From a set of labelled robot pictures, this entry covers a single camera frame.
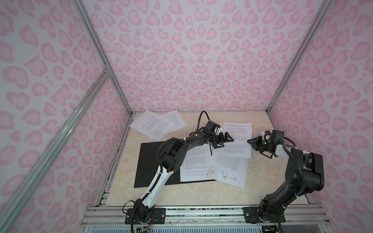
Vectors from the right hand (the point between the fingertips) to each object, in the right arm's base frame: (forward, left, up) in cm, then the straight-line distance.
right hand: (250, 139), depth 93 cm
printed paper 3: (+8, +3, -5) cm, 10 cm away
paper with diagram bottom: (-20, +11, -9) cm, 25 cm away
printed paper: (+18, +69, -8) cm, 72 cm away
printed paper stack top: (-16, +35, -8) cm, 40 cm away
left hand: (-1, +12, -3) cm, 13 cm away
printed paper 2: (+25, +52, -8) cm, 59 cm away
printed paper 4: (-13, +9, -9) cm, 18 cm away
